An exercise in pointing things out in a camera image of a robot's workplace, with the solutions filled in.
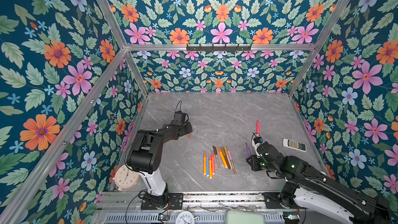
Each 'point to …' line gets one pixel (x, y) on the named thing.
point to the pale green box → (233, 216)
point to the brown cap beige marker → (216, 154)
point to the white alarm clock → (184, 217)
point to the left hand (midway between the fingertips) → (191, 126)
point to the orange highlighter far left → (204, 163)
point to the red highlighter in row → (213, 162)
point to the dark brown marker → (224, 155)
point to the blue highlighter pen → (207, 166)
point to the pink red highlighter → (257, 127)
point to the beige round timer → (125, 178)
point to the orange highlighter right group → (223, 159)
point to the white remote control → (295, 145)
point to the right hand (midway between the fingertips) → (248, 158)
